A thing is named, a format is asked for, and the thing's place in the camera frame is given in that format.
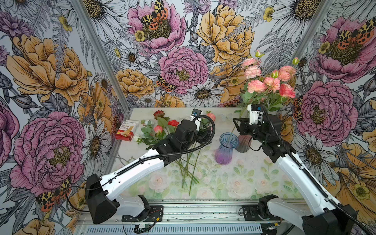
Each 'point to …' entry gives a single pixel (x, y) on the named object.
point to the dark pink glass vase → (243, 145)
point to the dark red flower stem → (159, 115)
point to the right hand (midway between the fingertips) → (235, 122)
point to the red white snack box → (126, 130)
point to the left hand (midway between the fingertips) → (200, 128)
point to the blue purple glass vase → (223, 153)
